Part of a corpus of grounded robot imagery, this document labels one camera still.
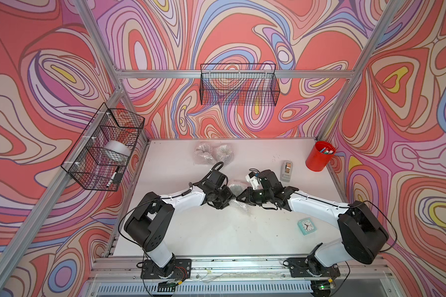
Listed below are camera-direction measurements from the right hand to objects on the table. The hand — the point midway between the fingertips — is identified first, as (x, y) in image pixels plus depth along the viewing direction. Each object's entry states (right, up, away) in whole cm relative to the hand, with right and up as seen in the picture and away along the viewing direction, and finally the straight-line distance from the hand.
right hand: (238, 203), depth 82 cm
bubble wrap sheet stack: (-1, +5, +5) cm, 7 cm away
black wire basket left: (-53, +22, -15) cm, 59 cm away
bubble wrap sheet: (-6, +23, +19) cm, 31 cm away
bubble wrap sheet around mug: (-17, +22, +17) cm, 33 cm away
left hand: (0, 0, +5) cm, 5 cm away
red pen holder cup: (+45, +22, +15) cm, 52 cm away
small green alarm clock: (+31, -10, 0) cm, 33 cm away
